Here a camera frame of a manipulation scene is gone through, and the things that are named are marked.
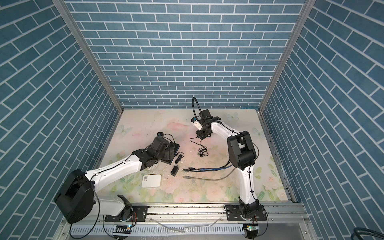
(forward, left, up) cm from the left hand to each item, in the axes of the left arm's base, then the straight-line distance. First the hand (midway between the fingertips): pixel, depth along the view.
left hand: (168, 151), depth 87 cm
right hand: (+16, -20, -4) cm, 25 cm away
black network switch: (+6, -4, -6) cm, 9 cm away
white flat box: (-14, +9, -9) cm, 19 cm away
